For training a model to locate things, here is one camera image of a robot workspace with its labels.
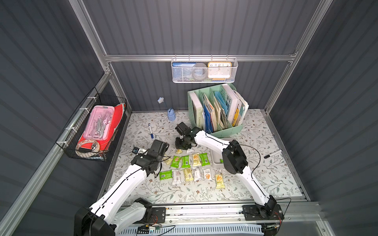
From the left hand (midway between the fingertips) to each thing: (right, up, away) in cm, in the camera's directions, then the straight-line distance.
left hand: (158, 153), depth 80 cm
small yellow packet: (+10, -1, +14) cm, 17 cm away
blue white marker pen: (-11, +9, +25) cm, 29 cm away
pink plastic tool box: (-27, +16, -8) cm, 33 cm away
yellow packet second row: (+16, -14, +6) cm, 22 cm away
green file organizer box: (+33, +25, +8) cm, 42 cm away
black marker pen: (+72, -4, +15) cm, 73 cm away
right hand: (+10, +2, +16) cm, 19 cm away
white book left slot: (+22, +24, +7) cm, 33 cm away
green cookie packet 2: (+15, -8, +11) cm, 20 cm away
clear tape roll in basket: (-26, +5, -13) cm, 29 cm away
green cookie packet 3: (+27, -6, +12) cm, 30 cm away
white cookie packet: (+28, -14, +6) cm, 32 cm away
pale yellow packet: (+4, -7, +12) cm, 14 cm away
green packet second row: (+3, -14, +6) cm, 16 cm away
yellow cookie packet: (+22, -8, +11) cm, 25 cm away
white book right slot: (+44, +30, +13) cm, 55 cm away
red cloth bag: (-21, +24, -2) cm, 31 cm away
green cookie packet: (+8, -7, +11) cm, 16 cm away
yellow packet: (+35, -18, +2) cm, 39 cm away
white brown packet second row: (+9, -15, +5) cm, 19 cm away
